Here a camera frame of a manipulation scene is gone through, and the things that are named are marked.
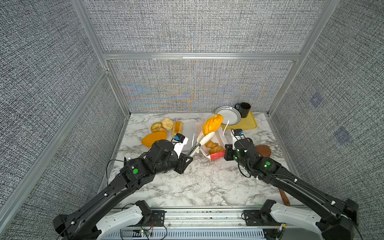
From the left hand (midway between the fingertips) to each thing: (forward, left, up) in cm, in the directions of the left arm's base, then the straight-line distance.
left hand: (193, 157), depth 64 cm
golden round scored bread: (+12, -9, +8) cm, 17 cm away
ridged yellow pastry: (+37, +9, -25) cm, 45 cm away
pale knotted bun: (+41, +16, -25) cm, 50 cm away
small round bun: (+38, +25, -25) cm, 52 cm away
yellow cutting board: (+43, -45, -28) cm, 68 cm away
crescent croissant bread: (+21, -12, -22) cm, 33 cm away
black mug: (+49, -40, -21) cm, 67 cm away
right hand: (+10, -17, -5) cm, 20 cm away
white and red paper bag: (+29, -18, -27) cm, 44 cm away
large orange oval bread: (+32, +30, -31) cm, 53 cm away
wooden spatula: (+17, -48, -27) cm, 57 cm away
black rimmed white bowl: (+52, -32, -27) cm, 67 cm away
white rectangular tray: (+39, 0, -29) cm, 49 cm away
